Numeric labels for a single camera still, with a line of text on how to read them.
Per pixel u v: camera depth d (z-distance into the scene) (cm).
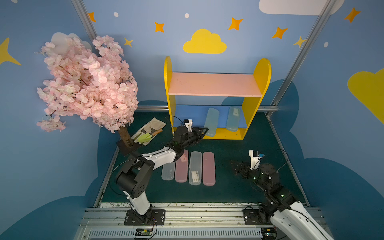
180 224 73
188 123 83
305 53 85
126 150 100
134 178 47
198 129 79
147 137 106
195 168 91
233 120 97
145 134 108
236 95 76
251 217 74
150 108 135
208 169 91
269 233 73
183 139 71
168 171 89
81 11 69
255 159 68
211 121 90
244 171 67
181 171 91
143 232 72
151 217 73
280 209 54
